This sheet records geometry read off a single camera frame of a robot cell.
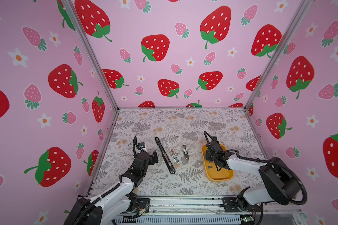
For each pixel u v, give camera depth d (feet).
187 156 3.02
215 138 2.68
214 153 2.31
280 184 1.43
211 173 2.84
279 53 2.82
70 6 2.22
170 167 2.82
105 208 1.49
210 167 2.86
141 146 2.44
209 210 2.40
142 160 2.11
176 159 2.96
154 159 2.63
